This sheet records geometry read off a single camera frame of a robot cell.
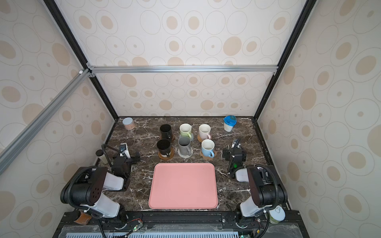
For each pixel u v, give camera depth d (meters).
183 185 0.87
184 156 0.97
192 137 1.05
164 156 0.95
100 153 0.87
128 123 1.09
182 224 0.73
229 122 1.05
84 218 0.70
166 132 1.01
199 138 1.06
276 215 0.70
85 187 0.45
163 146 0.93
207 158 0.95
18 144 0.54
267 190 0.45
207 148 0.90
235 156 0.71
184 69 0.92
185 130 1.03
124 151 0.77
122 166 0.72
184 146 0.90
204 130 1.02
